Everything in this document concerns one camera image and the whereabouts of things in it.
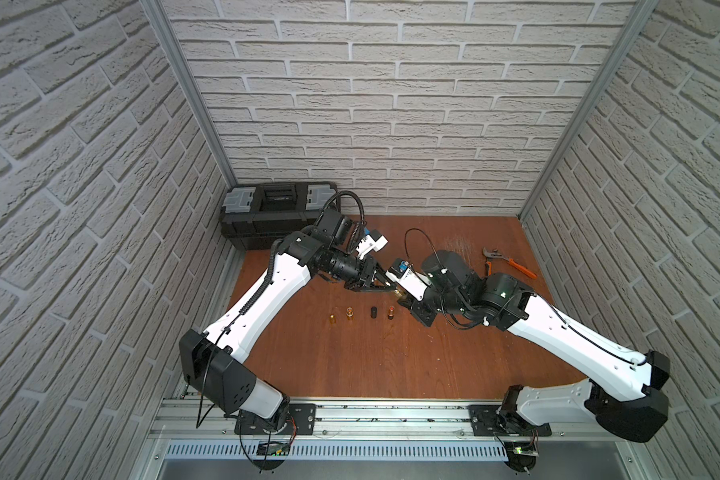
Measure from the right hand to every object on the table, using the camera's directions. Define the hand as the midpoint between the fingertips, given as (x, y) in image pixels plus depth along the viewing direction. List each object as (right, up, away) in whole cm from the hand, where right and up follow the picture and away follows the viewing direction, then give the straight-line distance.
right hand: (408, 294), depth 69 cm
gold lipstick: (-16, -9, +19) cm, 26 cm away
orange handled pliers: (+37, +8, +38) cm, 54 cm away
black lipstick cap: (-8, -9, +21) cm, 25 cm away
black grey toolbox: (-47, +22, +28) cm, 59 cm away
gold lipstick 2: (-2, +1, -3) cm, 4 cm away
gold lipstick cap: (-21, -11, +21) cm, 32 cm away
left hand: (-3, +3, -4) cm, 6 cm away
